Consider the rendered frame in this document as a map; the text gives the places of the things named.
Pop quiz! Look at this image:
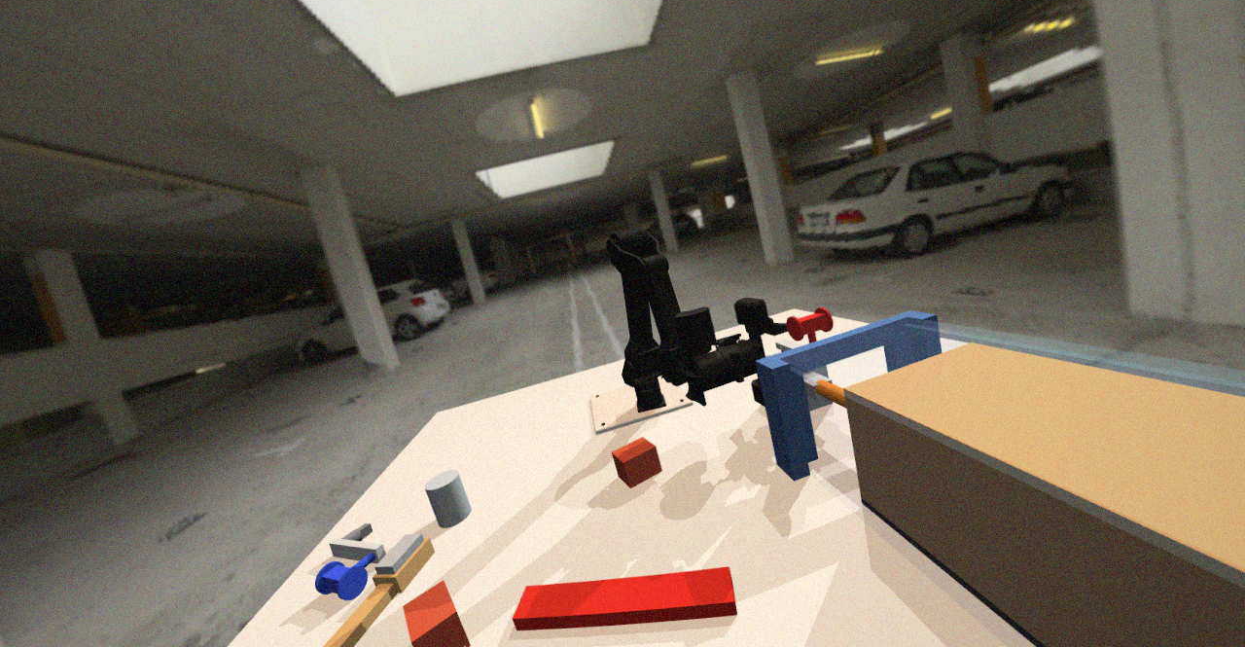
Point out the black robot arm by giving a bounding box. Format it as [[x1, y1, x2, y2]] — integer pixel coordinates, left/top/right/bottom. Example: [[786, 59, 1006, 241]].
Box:
[[606, 226, 741, 413]]

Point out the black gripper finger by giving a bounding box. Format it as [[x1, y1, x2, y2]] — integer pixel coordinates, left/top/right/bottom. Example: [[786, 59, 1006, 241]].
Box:
[[766, 319, 788, 337]]

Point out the grey cylinder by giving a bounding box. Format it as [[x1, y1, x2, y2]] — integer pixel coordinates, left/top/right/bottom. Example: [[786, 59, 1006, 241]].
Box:
[[425, 470, 472, 528]]

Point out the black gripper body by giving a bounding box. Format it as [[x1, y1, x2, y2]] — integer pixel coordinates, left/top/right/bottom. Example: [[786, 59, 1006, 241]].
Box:
[[716, 299, 768, 406]]

